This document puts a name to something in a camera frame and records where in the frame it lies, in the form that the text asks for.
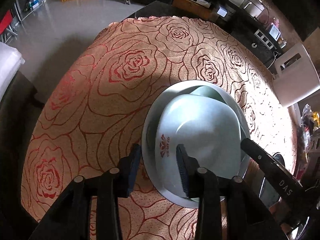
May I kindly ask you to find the pale blue teardrop dish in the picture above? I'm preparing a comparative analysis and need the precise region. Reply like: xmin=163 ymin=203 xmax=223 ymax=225
xmin=155 ymin=93 xmax=241 ymax=198

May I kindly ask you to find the green square plate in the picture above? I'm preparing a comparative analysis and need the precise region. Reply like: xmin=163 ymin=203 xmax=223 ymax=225
xmin=191 ymin=86 xmax=246 ymax=140

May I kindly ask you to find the large white round plate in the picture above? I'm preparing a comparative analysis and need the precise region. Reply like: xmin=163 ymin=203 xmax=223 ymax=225
xmin=142 ymin=80 xmax=250 ymax=208

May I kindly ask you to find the rose patterned tablecloth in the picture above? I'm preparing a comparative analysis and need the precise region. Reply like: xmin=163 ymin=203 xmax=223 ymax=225
xmin=21 ymin=16 xmax=296 ymax=239

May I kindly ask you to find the white cushioned chair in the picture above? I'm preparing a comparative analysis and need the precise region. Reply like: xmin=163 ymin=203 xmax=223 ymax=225
xmin=1 ymin=43 xmax=43 ymax=155

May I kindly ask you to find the white rice cooker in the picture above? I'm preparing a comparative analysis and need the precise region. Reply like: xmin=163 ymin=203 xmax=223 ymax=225
xmin=241 ymin=0 xmax=267 ymax=18

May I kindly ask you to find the black sideboard cabinet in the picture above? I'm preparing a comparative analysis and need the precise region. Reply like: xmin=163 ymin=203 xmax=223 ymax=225
xmin=126 ymin=0 xmax=283 ymax=66

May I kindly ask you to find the red folding chair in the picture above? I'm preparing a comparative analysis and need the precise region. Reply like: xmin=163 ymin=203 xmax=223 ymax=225
xmin=0 ymin=10 xmax=17 ymax=36

